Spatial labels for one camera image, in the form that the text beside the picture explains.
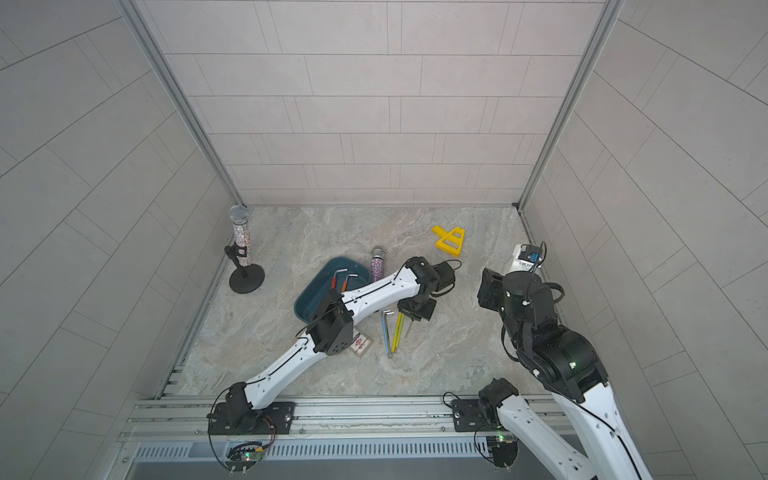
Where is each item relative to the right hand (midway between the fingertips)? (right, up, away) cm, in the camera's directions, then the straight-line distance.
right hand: (485, 271), depth 65 cm
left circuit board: (-54, -41, +1) cm, 68 cm away
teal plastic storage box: (-38, -5, +31) cm, 49 cm away
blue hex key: (-23, -20, +20) cm, 37 cm away
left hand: (-12, -18, +26) cm, 34 cm away
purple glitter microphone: (-26, -3, +31) cm, 41 cm away
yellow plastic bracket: (-1, +5, +40) cm, 41 cm away
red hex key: (-40, -7, +30) cm, 51 cm away
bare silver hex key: (-16, -20, +21) cm, 33 cm away
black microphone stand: (-68, -7, +29) cm, 74 cm away
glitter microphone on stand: (-61, +13, +12) cm, 63 cm away
